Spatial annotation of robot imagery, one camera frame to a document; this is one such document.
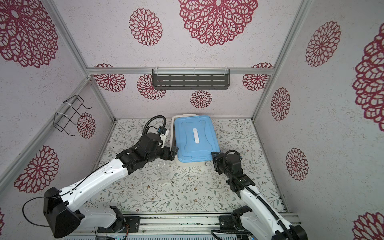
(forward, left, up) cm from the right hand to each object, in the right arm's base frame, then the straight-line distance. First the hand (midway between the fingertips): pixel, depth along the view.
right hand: (211, 152), depth 80 cm
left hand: (-1, +22, +4) cm, 22 cm away
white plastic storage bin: (+8, +22, 0) cm, 23 cm away
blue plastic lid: (+9, +8, +1) cm, 12 cm away
